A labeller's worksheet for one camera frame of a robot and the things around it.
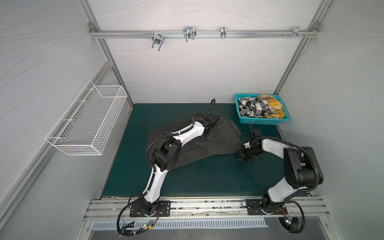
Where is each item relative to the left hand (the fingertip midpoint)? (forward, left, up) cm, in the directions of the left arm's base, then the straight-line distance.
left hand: (209, 133), depth 96 cm
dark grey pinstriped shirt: (-2, -10, -5) cm, 12 cm away
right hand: (-12, -18, -5) cm, 22 cm away
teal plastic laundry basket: (+12, -35, -1) cm, 38 cm away
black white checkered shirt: (+22, -32, +3) cm, 39 cm away
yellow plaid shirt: (+20, -48, +4) cm, 52 cm away
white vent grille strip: (-49, +47, -6) cm, 69 cm away
